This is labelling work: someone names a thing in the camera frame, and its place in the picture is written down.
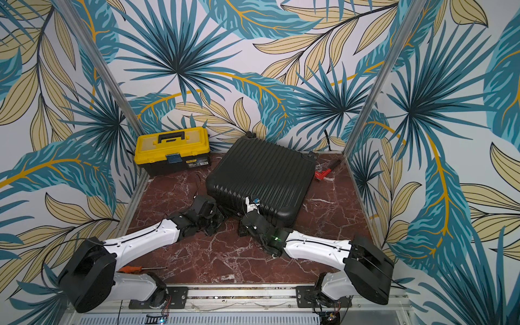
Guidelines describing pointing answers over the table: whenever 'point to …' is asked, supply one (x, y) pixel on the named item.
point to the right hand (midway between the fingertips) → (238, 217)
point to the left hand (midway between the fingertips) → (230, 220)
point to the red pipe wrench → (321, 175)
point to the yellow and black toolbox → (167, 152)
